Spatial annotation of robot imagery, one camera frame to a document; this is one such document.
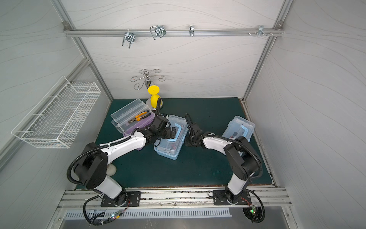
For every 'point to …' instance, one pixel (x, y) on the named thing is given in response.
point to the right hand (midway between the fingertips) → (186, 140)
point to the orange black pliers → (140, 116)
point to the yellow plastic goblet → (154, 90)
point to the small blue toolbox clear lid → (170, 148)
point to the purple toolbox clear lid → (137, 114)
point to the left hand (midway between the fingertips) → (169, 131)
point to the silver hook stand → (147, 80)
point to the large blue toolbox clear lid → (238, 127)
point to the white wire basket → (55, 121)
